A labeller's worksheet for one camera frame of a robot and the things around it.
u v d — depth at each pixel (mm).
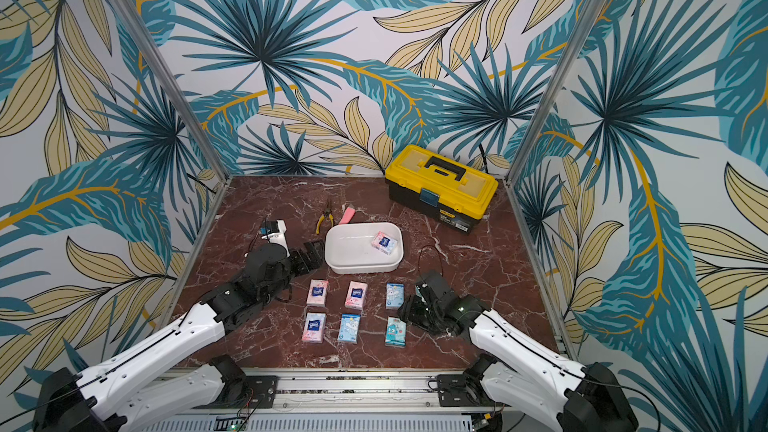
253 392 720
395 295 878
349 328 817
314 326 817
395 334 806
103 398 396
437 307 617
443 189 941
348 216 1066
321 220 1063
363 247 1006
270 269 568
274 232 664
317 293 876
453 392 733
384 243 977
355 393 749
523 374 471
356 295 876
